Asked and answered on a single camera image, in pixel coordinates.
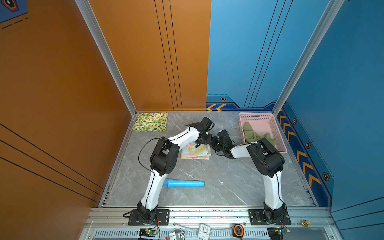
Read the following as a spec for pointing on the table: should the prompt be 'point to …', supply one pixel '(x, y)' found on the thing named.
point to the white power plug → (177, 233)
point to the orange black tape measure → (237, 230)
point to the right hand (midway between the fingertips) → (205, 141)
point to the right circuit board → (277, 233)
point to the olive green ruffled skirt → (250, 136)
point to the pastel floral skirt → (189, 151)
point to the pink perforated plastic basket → (261, 123)
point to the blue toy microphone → (171, 183)
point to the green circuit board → (150, 232)
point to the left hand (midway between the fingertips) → (208, 140)
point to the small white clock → (204, 231)
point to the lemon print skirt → (151, 121)
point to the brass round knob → (306, 223)
